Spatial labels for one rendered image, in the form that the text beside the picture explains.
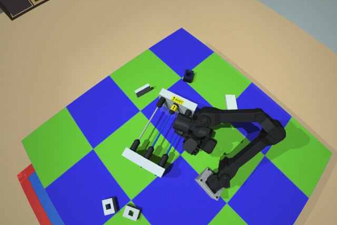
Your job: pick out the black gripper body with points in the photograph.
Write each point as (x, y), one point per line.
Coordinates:
(207, 143)

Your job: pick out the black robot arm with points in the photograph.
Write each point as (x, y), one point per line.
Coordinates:
(272, 132)

